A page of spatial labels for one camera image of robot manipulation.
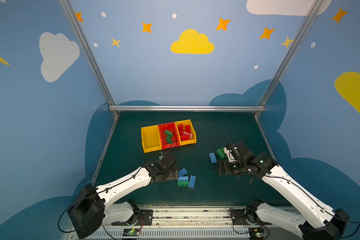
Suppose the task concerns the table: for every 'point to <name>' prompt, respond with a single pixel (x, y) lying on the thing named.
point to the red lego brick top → (181, 129)
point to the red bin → (171, 127)
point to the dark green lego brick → (168, 133)
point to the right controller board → (256, 233)
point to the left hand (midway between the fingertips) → (173, 174)
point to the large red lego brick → (186, 136)
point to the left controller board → (131, 232)
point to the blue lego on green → (183, 178)
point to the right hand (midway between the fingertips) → (223, 167)
